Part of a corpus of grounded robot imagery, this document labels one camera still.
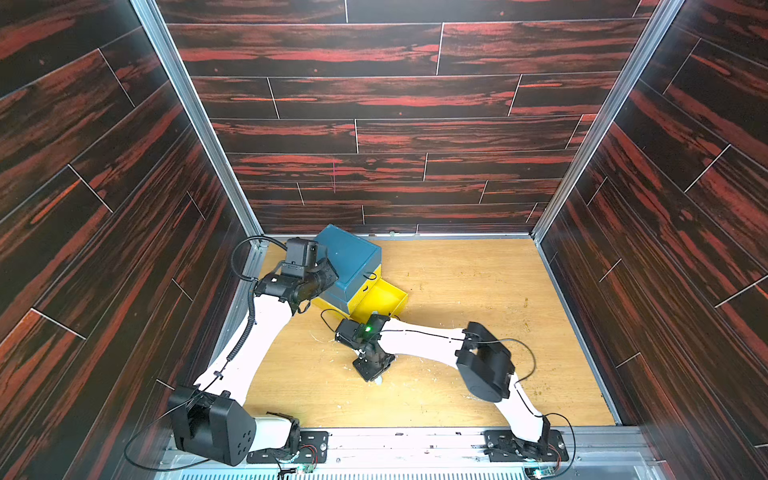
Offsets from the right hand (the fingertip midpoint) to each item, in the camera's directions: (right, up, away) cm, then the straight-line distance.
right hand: (375, 367), depth 87 cm
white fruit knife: (+1, -2, -5) cm, 6 cm away
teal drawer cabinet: (-7, +32, +4) cm, 33 cm away
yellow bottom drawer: (+3, +19, +15) cm, 24 cm away
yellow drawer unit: (-5, +20, -1) cm, 21 cm away
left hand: (-10, +28, -6) cm, 31 cm away
